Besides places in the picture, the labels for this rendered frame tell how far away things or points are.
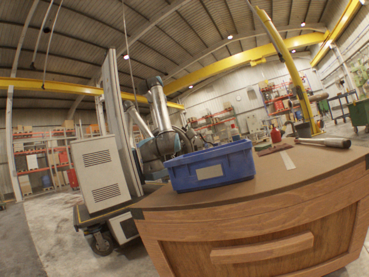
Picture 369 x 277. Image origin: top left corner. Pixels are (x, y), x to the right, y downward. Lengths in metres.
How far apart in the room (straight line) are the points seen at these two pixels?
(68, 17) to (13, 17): 3.01
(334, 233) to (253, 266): 0.28
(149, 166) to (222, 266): 0.91
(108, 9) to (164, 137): 8.39
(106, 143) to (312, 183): 1.12
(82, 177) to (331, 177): 1.19
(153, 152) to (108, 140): 0.35
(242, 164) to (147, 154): 0.88
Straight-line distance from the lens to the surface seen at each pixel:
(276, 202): 0.41
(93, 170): 1.11
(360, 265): 0.83
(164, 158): 2.10
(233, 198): 0.40
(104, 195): 1.12
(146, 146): 1.23
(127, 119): 1.91
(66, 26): 9.54
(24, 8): 9.16
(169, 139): 1.20
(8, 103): 9.27
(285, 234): 0.50
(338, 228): 0.59
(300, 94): 4.49
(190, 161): 0.49
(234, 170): 0.49
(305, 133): 3.56
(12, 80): 9.57
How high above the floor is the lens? 0.62
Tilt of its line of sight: 3 degrees up
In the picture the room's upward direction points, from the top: 15 degrees counter-clockwise
